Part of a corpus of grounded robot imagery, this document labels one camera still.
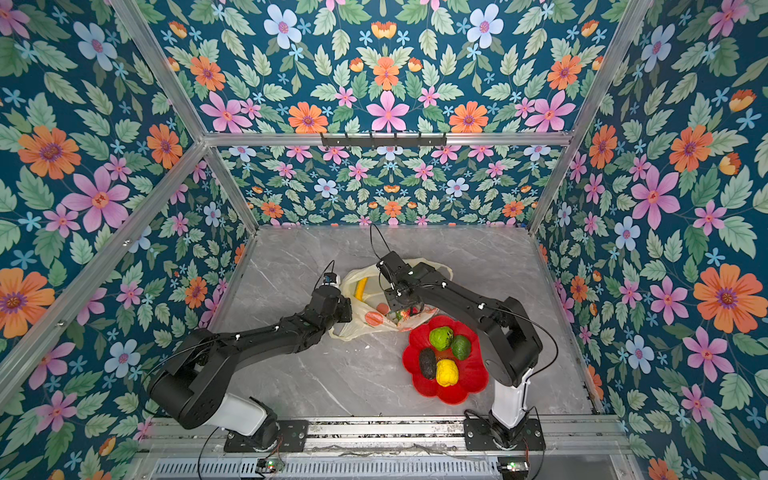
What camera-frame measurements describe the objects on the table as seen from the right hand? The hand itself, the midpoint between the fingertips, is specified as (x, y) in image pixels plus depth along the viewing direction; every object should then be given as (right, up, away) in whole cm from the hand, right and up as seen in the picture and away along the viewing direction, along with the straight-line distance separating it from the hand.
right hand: (399, 296), depth 89 cm
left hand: (-15, 0, +1) cm, 15 cm away
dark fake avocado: (+8, -17, -9) cm, 21 cm away
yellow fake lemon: (+13, -19, -11) cm, 25 cm away
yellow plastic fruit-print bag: (-8, -5, +2) cm, 10 cm away
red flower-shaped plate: (+20, -21, -7) cm, 30 cm away
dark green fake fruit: (+18, -14, -5) cm, 23 cm away
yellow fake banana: (-13, +1, +9) cm, 16 cm away
